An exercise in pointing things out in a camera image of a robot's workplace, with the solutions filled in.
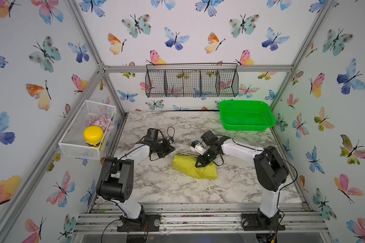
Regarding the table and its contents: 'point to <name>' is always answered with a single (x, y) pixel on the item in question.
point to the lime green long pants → (185, 163)
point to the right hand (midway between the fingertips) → (199, 162)
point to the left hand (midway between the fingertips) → (177, 147)
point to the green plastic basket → (246, 115)
